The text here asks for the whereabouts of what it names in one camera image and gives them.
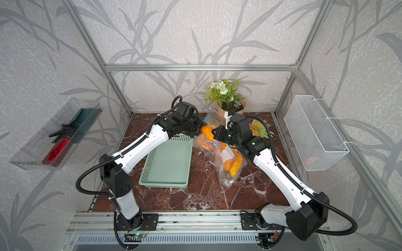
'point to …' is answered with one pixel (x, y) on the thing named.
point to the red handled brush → (58, 152)
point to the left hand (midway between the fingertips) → (209, 125)
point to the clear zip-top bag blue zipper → (204, 152)
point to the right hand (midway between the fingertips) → (210, 130)
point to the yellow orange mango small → (236, 164)
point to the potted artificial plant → (224, 92)
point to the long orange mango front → (207, 130)
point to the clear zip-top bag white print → (229, 152)
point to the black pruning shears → (68, 130)
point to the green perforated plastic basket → (168, 165)
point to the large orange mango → (227, 164)
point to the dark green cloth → (82, 121)
